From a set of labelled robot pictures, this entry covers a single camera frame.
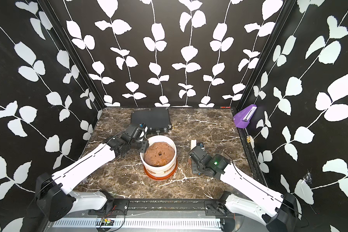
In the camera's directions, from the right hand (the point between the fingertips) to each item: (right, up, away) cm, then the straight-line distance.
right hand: (194, 163), depth 77 cm
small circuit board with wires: (-44, -27, -7) cm, 52 cm away
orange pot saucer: (-18, -10, +5) cm, 21 cm away
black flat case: (-24, +24, +30) cm, 46 cm away
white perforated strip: (-27, -28, -7) cm, 39 cm away
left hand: (-27, +11, +4) cm, 29 cm away
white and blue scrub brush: (0, +10, +3) cm, 10 cm away
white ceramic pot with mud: (-19, +2, +3) cm, 19 cm away
